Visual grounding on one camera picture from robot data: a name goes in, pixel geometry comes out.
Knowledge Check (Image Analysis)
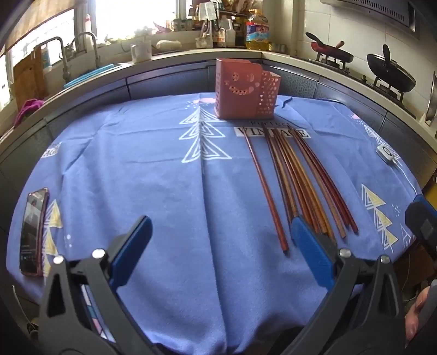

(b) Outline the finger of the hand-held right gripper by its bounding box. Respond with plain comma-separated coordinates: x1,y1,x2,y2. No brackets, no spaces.
404,194,437,263

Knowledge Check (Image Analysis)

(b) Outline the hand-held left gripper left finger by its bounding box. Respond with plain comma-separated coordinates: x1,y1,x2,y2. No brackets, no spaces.
37,216,161,355

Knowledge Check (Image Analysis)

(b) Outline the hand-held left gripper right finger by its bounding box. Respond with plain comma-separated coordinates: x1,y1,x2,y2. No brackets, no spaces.
283,217,407,355

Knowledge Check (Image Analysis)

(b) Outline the bunch of wooden chopsticks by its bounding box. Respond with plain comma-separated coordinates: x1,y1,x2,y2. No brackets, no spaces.
241,123,360,255

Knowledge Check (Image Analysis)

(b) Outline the pink plastic utensil holder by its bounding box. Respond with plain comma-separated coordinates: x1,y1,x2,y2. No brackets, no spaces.
214,58,282,120

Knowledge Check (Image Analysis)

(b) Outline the person's right hand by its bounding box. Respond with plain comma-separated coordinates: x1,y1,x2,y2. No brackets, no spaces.
404,286,431,342

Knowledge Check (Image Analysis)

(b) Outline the small white square device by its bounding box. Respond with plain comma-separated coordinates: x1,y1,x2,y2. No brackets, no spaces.
376,145,400,168

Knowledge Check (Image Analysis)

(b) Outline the blue printed tablecloth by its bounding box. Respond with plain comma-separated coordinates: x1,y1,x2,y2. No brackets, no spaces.
6,92,424,355

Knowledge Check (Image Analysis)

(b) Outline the smartphone in pink case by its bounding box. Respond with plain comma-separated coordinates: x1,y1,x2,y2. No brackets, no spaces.
19,187,50,277

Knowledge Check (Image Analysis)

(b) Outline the black wok with lid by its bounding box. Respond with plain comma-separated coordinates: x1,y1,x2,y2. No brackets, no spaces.
367,44,418,93

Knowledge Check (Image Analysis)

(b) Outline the black gas stove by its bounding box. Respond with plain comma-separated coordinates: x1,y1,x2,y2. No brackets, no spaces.
309,55,418,118

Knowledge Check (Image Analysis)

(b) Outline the magenta cloth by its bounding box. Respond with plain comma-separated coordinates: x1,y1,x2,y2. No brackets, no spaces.
14,99,45,128

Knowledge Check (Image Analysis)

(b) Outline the red frying pan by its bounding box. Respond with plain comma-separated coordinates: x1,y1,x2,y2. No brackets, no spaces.
305,32,355,64

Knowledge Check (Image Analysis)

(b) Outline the blue plastic basin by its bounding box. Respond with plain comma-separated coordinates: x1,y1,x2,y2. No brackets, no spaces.
63,63,123,88

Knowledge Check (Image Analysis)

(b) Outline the steel faucet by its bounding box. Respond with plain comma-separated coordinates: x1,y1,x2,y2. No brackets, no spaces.
43,37,71,83
70,32,102,69

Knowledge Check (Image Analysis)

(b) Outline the white mug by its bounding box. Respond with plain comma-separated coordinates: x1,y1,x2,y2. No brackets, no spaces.
131,40,153,64

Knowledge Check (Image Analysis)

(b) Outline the steel range hood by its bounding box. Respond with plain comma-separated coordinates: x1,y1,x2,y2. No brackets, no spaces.
321,0,423,40

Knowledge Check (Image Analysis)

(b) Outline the wooden cutting board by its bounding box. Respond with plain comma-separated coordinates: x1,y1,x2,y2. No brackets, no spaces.
14,48,47,102

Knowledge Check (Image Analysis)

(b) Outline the cooking oil bottle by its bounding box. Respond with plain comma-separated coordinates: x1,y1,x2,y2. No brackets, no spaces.
245,14,272,51

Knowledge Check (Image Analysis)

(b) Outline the white plastic jug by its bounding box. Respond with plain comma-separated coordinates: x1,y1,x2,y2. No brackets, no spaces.
213,17,237,48

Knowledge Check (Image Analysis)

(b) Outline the printed window blind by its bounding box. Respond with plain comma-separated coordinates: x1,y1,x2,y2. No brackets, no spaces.
0,0,80,56

